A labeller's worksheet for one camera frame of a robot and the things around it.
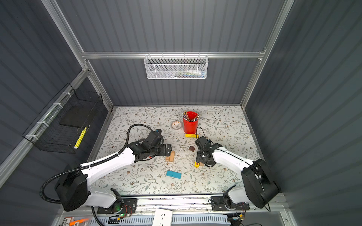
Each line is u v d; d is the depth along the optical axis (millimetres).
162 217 669
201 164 830
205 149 692
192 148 955
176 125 1084
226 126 1081
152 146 635
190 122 948
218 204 730
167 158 891
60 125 721
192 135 996
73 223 681
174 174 834
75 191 407
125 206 722
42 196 408
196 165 867
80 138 685
